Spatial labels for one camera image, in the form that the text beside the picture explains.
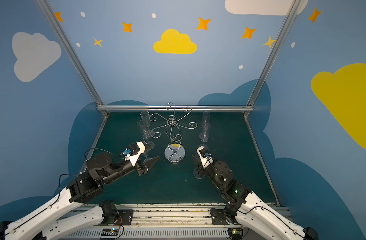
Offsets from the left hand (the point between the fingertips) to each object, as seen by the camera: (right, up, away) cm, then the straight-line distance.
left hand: (153, 147), depth 59 cm
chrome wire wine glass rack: (+6, -9, +38) cm, 40 cm away
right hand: (+20, -4, +13) cm, 24 cm away
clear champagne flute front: (+26, +14, +32) cm, 44 cm away
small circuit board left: (-24, -44, +13) cm, 51 cm away
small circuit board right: (+38, -45, +14) cm, 61 cm away
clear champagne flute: (-12, +14, +35) cm, 40 cm away
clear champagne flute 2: (+25, +3, +33) cm, 41 cm away
